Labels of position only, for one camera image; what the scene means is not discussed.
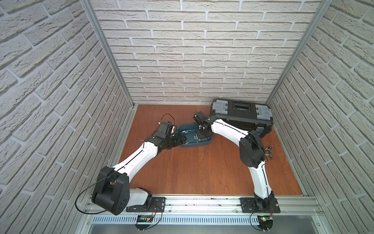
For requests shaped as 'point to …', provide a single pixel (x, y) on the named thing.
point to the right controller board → (265, 222)
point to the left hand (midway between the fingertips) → (184, 138)
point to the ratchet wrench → (269, 148)
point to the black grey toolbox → (252, 114)
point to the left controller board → (143, 222)
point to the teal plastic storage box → (190, 131)
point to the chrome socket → (185, 131)
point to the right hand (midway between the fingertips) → (204, 133)
